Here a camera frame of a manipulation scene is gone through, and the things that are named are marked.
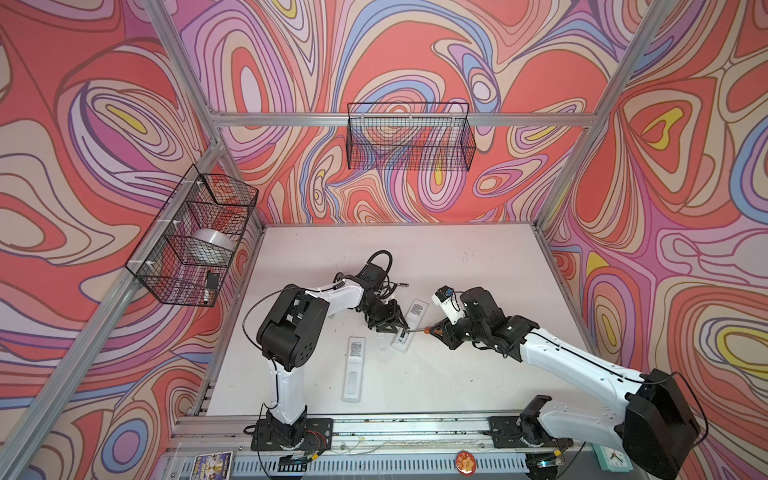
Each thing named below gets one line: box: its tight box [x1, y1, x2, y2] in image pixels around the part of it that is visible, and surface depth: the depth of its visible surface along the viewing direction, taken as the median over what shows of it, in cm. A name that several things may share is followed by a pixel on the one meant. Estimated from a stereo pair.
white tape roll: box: [186, 229, 235, 265], surface depth 74 cm
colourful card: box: [190, 451, 234, 480], surface depth 69 cm
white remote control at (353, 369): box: [342, 336, 366, 403], surface depth 84 cm
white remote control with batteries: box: [391, 298, 429, 352], surface depth 92 cm
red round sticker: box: [456, 450, 477, 477], surface depth 71 cm
